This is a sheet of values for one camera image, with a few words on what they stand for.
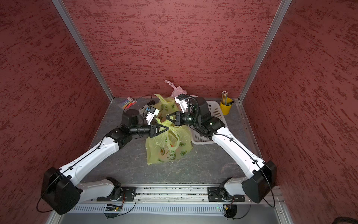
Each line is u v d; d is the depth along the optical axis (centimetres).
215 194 74
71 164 43
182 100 62
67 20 76
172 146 66
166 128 70
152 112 66
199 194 76
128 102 117
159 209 77
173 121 66
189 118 59
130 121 57
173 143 74
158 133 68
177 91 103
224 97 103
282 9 72
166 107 92
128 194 75
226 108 105
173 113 64
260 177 39
